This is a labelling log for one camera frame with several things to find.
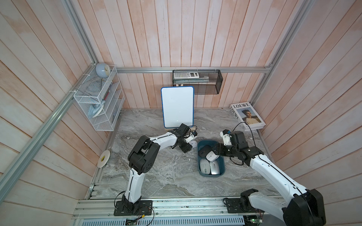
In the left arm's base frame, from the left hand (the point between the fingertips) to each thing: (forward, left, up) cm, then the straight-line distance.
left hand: (186, 146), depth 98 cm
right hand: (-7, -16, +12) cm, 22 cm away
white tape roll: (-9, +56, -1) cm, 57 cm away
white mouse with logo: (-9, -16, +4) cm, 19 cm away
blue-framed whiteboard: (+17, +6, +24) cm, 30 cm away
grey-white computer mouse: (-16, -10, +5) cm, 20 cm away
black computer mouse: (-4, -12, +2) cm, 13 cm away
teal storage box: (-10, -22, +2) cm, 24 cm away
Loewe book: (+27, -49, +5) cm, 56 cm away
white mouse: (+1, -5, +3) cm, 6 cm away
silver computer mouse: (-16, -17, +2) cm, 23 cm away
